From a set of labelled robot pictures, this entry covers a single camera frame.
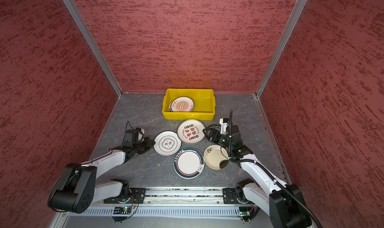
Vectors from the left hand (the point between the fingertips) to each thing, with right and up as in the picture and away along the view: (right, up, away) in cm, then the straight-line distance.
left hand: (155, 145), depth 90 cm
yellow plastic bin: (+31, +29, +27) cm, 50 cm away
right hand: (+30, +8, -9) cm, 33 cm away
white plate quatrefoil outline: (+7, 0, +1) cm, 7 cm away
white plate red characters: (+22, +7, +7) cm, 24 cm away
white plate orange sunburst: (+14, +26, +19) cm, 35 cm away
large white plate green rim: (+21, -10, -5) cm, 24 cm away
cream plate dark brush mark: (+36, -6, -1) cm, 37 cm away
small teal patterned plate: (+33, +12, -17) cm, 39 cm away
